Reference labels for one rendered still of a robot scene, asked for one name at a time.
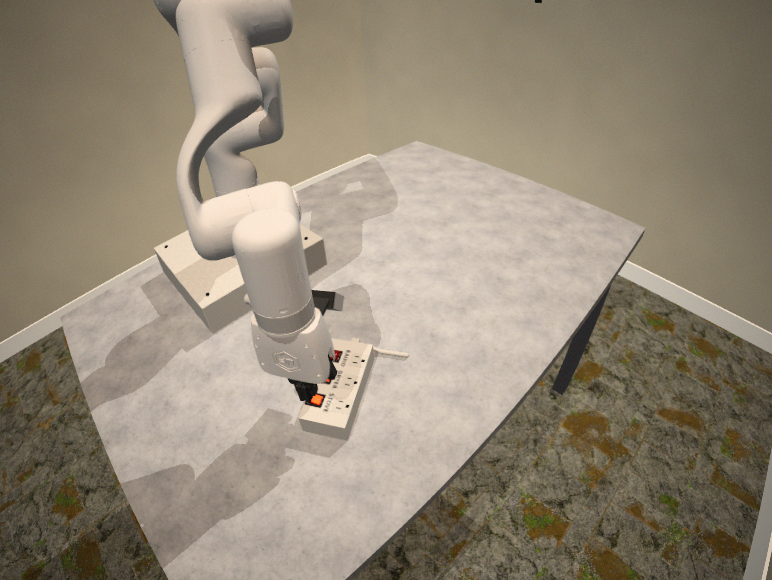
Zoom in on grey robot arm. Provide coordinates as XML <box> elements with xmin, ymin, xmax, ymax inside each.
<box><xmin>154</xmin><ymin>0</ymin><xmax>344</xmax><ymax>334</ymax></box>

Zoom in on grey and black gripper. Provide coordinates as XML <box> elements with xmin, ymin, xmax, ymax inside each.
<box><xmin>251</xmin><ymin>308</ymin><xmax>338</xmax><ymax>403</ymax></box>

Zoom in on beige power strip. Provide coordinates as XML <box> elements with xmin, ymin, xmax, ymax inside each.
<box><xmin>298</xmin><ymin>338</ymin><xmax>409</xmax><ymax>441</ymax></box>

